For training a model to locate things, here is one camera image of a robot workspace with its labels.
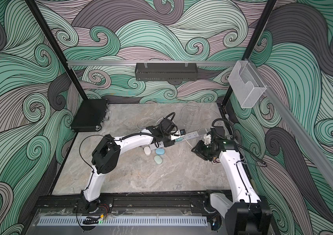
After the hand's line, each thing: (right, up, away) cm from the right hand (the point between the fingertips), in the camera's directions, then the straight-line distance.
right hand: (193, 151), depth 78 cm
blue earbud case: (-18, -3, +13) cm, 23 cm away
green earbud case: (-20, -7, +10) cm, 24 cm away
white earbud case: (-27, -3, +14) cm, 30 cm away
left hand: (-10, +7, +14) cm, 18 cm away
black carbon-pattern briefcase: (-76, +20, +40) cm, 88 cm away
